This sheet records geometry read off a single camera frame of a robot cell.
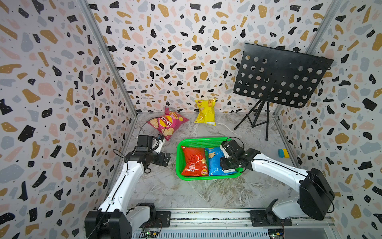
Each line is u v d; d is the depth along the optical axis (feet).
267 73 2.51
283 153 3.20
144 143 2.08
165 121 3.40
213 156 2.88
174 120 3.47
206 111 3.70
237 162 2.06
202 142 3.59
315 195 1.38
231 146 2.16
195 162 2.86
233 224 2.40
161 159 2.40
